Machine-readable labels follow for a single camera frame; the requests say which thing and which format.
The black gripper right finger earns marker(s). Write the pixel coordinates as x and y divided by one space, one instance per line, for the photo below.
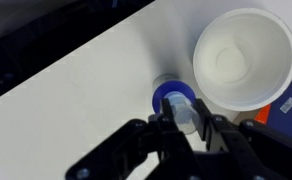
252 150

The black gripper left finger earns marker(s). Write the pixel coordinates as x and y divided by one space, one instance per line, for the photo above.
146 150

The clear plastic cap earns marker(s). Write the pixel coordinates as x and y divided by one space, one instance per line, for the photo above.
185 116

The blue and orange box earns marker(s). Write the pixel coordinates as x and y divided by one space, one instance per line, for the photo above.
291 113

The spray bottle with blue collar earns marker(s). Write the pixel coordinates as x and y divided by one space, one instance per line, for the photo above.
159 95

